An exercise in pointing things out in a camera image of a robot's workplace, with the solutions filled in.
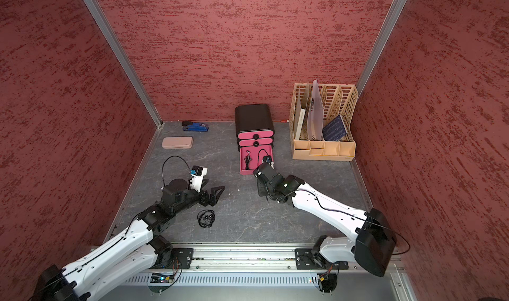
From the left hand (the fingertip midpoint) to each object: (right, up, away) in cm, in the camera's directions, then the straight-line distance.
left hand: (215, 187), depth 79 cm
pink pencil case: (-29, +18, +31) cm, 46 cm away
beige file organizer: (+61, +42, +26) cm, 79 cm away
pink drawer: (+16, +22, +16) cm, 32 cm away
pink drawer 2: (+17, +19, +20) cm, 32 cm away
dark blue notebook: (+59, +25, +23) cm, 68 cm away
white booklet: (+38, +27, +13) cm, 48 cm away
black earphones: (+12, +9, +21) cm, 26 cm away
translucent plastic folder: (+51, +30, +33) cm, 68 cm away
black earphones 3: (-5, -14, +4) cm, 15 cm away
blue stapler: (-22, +28, +35) cm, 50 cm away
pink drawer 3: (+13, +11, +22) cm, 28 cm away
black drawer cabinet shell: (+14, +32, +24) cm, 42 cm away
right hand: (+21, 0, +2) cm, 21 cm away
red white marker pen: (+35, +32, +44) cm, 65 cm away
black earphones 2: (+17, +8, +21) cm, 28 cm away
